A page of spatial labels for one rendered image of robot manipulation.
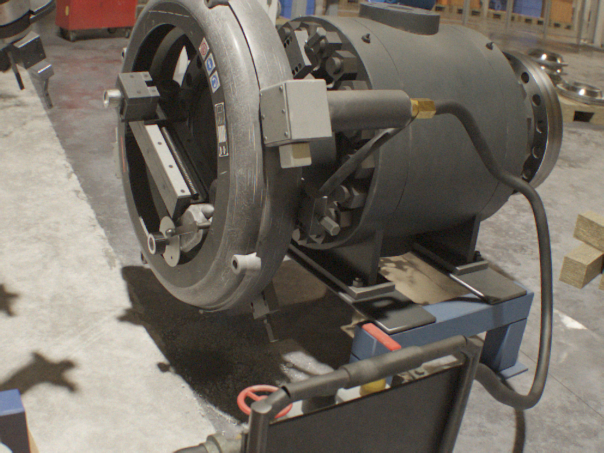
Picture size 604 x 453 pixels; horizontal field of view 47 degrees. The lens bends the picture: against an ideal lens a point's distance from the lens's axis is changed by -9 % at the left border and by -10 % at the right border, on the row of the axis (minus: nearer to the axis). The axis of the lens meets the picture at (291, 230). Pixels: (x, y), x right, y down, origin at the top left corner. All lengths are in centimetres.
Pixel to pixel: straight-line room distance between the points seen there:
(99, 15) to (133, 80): 526
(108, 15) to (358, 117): 577
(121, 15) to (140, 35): 527
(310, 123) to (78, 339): 104
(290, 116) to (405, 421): 53
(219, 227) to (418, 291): 115
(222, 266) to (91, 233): 127
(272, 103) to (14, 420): 74
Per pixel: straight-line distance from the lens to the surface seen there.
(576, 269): 275
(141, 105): 170
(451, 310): 184
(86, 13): 693
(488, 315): 192
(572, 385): 215
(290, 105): 126
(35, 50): 136
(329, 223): 137
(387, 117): 140
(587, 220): 291
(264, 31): 143
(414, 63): 174
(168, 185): 162
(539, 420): 196
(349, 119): 134
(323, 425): 100
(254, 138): 135
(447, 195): 181
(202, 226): 152
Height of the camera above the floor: 108
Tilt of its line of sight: 23 degrees down
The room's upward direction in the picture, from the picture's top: 6 degrees clockwise
